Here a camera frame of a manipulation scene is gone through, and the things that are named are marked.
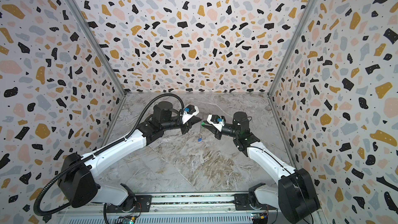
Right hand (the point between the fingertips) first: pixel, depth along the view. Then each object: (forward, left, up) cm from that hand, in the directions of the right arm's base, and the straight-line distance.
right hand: (204, 121), depth 74 cm
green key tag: (0, +1, -3) cm, 3 cm away
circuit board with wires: (-37, +33, -24) cm, 55 cm away
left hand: (+1, +1, +3) cm, 3 cm away
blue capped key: (0, +3, -19) cm, 19 cm away
